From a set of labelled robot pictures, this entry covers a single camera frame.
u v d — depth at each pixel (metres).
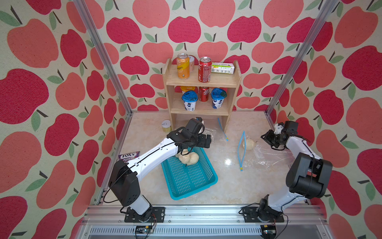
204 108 0.94
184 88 0.92
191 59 0.81
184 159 0.82
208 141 0.72
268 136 0.82
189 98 0.87
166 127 1.05
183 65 0.72
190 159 0.87
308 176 0.49
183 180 0.86
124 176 0.43
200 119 0.73
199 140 0.70
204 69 0.69
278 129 0.86
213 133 0.99
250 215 0.73
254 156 0.95
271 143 0.82
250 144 0.94
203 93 0.92
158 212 0.76
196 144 0.69
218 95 0.88
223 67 0.79
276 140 0.78
